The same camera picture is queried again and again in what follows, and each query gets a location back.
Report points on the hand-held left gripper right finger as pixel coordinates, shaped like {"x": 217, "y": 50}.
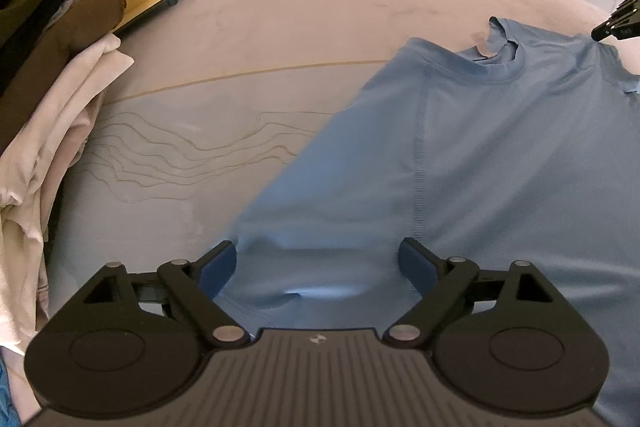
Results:
{"x": 415, "y": 262}

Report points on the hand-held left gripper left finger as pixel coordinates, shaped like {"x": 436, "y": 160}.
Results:
{"x": 220, "y": 267}

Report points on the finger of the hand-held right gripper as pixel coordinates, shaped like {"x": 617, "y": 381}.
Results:
{"x": 612, "y": 27}

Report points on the light blue t-shirt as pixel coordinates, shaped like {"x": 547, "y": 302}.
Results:
{"x": 475, "y": 157}

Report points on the white cloth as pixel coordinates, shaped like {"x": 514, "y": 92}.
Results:
{"x": 50, "y": 122}

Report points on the bright blue cloth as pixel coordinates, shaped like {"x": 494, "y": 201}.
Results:
{"x": 6, "y": 387}

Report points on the brown cloth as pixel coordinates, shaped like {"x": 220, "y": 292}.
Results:
{"x": 55, "y": 57}

